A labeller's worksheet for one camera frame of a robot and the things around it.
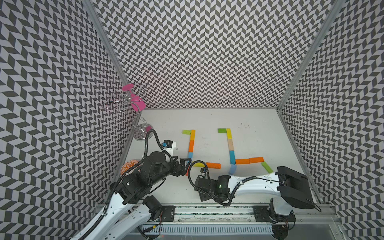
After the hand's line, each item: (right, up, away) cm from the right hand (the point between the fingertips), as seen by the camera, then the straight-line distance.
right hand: (205, 194), depth 78 cm
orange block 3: (+22, +14, +10) cm, 28 cm away
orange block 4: (+32, +15, +13) cm, 37 cm away
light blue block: (+16, +10, +9) cm, 21 cm away
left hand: (-10, +20, -10) cm, 25 cm away
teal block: (+17, +16, +14) cm, 28 cm away
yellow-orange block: (-8, +29, +26) cm, 40 cm away
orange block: (-9, +22, +19) cm, 30 cm away
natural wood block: (+18, +23, +21) cm, 36 cm away
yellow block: (+18, +30, +27) cm, 44 cm away
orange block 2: (+5, +12, +10) cm, 16 cm away
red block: (-8, +17, -17) cm, 26 cm away
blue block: (-9, +17, +16) cm, 25 cm away
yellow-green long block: (-4, +17, -6) cm, 18 cm away
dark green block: (+13, +32, +27) cm, 44 cm away
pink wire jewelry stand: (-43, +52, +8) cm, 68 cm away
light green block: (-12, +31, +27) cm, 43 cm away
